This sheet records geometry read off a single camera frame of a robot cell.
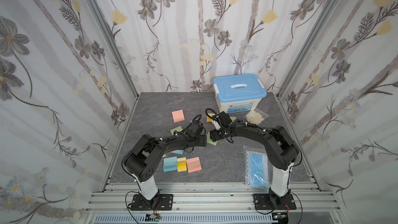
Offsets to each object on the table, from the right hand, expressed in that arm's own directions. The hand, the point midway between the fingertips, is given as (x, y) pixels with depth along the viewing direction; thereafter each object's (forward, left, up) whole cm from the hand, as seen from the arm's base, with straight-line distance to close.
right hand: (217, 130), depth 95 cm
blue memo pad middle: (-13, +23, -3) cm, 27 cm away
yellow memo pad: (-21, +20, 0) cm, 29 cm away
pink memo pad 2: (-20, +14, -4) cm, 25 cm away
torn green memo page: (-7, +5, 0) cm, 8 cm away
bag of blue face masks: (-21, -22, -1) cm, 30 cm away
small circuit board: (-45, +30, -2) cm, 55 cm away
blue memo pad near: (-21, +27, -2) cm, 34 cm away
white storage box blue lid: (+24, -13, +9) cm, 29 cm away
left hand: (-5, +9, -2) cm, 10 cm away
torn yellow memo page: (+14, -12, -6) cm, 19 cm away
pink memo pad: (+13, +27, -6) cm, 31 cm away
